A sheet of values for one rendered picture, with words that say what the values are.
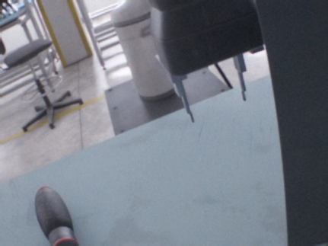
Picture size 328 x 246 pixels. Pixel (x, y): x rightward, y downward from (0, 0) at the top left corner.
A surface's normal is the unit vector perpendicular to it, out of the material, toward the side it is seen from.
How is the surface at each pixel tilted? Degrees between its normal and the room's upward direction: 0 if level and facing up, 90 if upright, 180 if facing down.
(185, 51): 90
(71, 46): 90
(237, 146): 0
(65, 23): 90
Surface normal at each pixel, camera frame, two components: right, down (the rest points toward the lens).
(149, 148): -0.28, -0.80
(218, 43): 0.26, 0.46
